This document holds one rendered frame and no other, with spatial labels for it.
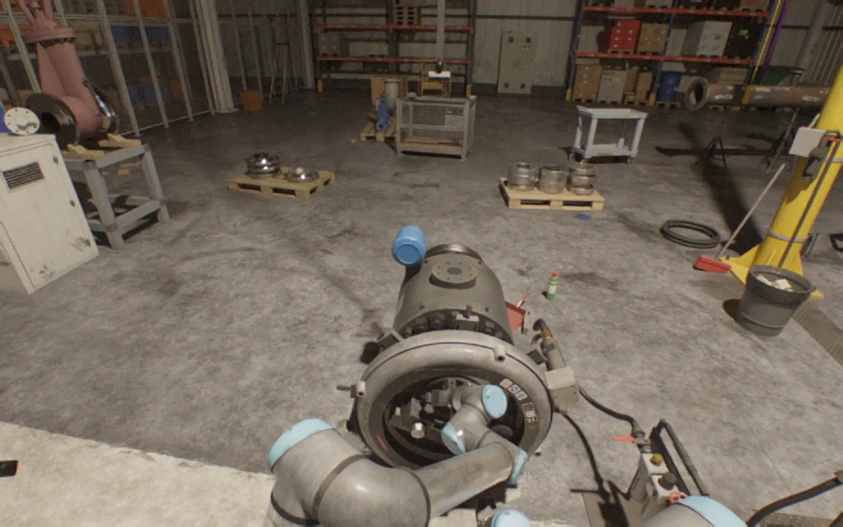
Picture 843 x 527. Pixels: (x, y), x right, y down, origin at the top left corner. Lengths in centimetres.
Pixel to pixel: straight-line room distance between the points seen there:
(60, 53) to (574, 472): 518
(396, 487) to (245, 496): 168
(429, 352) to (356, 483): 80
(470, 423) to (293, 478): 61
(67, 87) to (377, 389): 436
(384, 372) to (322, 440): 79
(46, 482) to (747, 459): 354
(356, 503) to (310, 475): 9
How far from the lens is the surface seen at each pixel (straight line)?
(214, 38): 1311
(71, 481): 279
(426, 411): 157
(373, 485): 70
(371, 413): 164
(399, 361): 147
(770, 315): 389
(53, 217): 473
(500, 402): 128
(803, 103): 925
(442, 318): 175
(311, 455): 74
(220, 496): 239
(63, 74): 519
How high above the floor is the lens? 189
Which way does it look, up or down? 29 degrees down
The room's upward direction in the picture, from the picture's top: 1 degrees clockwise
